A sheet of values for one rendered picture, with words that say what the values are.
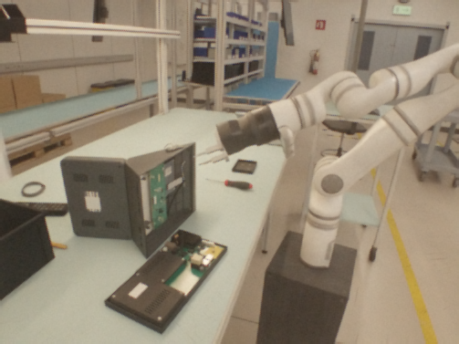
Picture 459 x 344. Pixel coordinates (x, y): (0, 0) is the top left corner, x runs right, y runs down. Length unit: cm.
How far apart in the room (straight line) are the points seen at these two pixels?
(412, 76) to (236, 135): 38
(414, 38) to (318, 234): 672
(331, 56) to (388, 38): 118
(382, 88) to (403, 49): 670
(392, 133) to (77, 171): 73
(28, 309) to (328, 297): 71
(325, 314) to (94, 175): 72
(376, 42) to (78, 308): 707
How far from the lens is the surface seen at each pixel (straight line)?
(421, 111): 79
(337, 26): 714
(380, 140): 79
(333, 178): 80
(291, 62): 717
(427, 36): 748
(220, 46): 332
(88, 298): 67
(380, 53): 728
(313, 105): 63
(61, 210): 94
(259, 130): 61
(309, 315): 99
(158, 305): 59
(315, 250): 93
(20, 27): 99
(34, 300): 70
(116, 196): 73
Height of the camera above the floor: 145
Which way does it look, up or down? 23 degrees down
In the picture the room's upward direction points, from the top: 3 degrees clockwise
